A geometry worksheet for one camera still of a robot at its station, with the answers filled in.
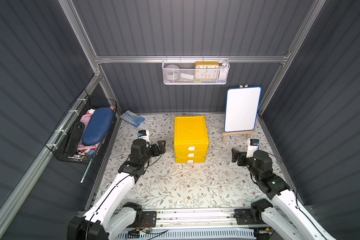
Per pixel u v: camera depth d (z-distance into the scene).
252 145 0.66
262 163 0.55
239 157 0.70
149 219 0.74
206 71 0.89
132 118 1.16
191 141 0.79
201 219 0.74
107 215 0.42
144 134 0.70
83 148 0.66
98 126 0.68
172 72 0.83
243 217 0.74
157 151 0.71
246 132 1.01
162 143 0.78
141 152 0.61
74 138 0.63
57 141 0.61
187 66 0.91
